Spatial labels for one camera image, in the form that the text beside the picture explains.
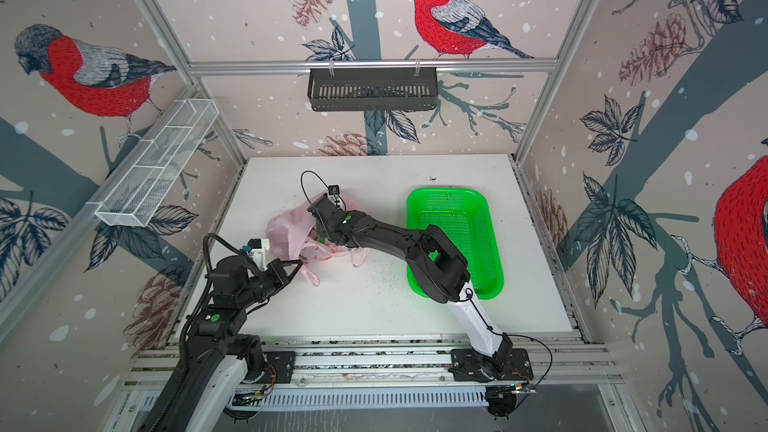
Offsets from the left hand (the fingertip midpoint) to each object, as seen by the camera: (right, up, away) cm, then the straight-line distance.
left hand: (300, 263), depth 77 cm
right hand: (+4, +8, +17) cm, 19 cm away
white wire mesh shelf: (-39, +23, -3) cm, 45 cm away
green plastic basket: (+50, +10, +25) cm, 57 cm away
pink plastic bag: (-5, +6, +4) cm, 9 cm away
